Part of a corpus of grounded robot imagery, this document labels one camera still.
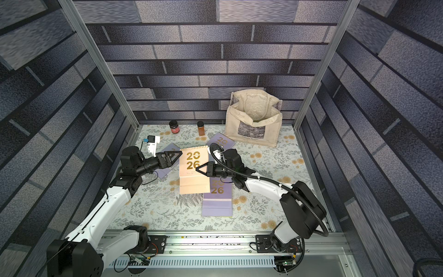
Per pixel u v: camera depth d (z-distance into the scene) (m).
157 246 0.73
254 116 1.13
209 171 0.71
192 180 0.76
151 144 0.69
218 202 0.85
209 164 0.71
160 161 0.67
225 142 1.10
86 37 0.77
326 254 0.72
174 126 1.11
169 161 0.66
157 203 0.85
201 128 1.10
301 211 0.44
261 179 0.56
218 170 0.71
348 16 0.71
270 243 0.67
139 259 0.71
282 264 0.70
